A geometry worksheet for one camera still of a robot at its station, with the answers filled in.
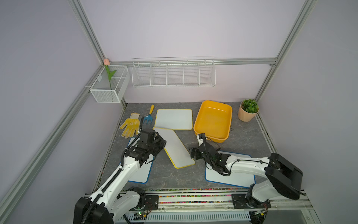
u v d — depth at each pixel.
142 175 0.82
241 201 0.74
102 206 0.39
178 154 0.94
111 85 0.89
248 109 1.00
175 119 1.12
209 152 0.63
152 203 0.74
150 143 0.63
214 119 1.11
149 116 1.12
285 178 0.43
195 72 1.05
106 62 0.89
